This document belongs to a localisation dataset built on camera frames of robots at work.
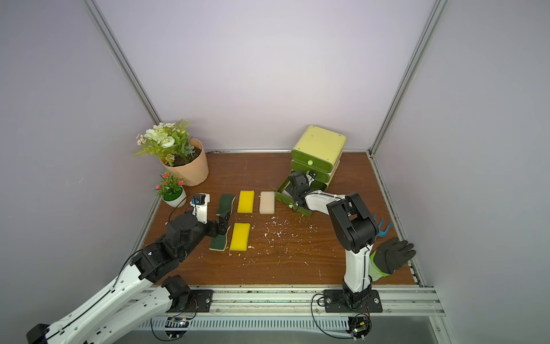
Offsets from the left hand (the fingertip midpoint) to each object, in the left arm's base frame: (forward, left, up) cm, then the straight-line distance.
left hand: (221, 210), depth 73 cm
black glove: (-7, -65, -20) cm, 69 cm away
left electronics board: (-31, +15, -23) cm, 41 cm away
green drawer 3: (+13, -24, -14) cm, 31 cm away
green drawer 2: (+22, -37, -7) cm, 44 cm away
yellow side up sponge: (+16, -4, -20) cm, 25 cm away
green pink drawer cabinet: (+32, -37, -2) cm, 49 cm away
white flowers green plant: (+25, +24, +9) cm, 36 cm away
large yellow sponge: (-1, -4, -20) cm, 21 cm away
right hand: (+24, -26, -15) cm, 38 cm away
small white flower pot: (+12, +25, -14) cm, 31 cm away
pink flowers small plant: (+17, +30, -12) cm, 36 cm away
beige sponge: (+15, -14, -20) cm, 29 cm away
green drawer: (+25, -34, -2) cm, 42 cm away
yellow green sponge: (+14, +6, -20) cm, 25 cm away
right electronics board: (-31, -48, -24) cm, 62 cm away
